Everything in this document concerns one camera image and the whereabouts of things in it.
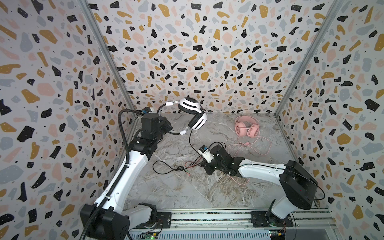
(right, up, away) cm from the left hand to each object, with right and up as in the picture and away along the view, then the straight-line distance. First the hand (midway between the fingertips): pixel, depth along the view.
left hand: (169, 116), depth 74 cm
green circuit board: (-8, -56, -4) cm, 57 cm away
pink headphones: (+50, -4, +39) cm, 63 cm away
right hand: (+14, -24, +10) cm, 30 cm away
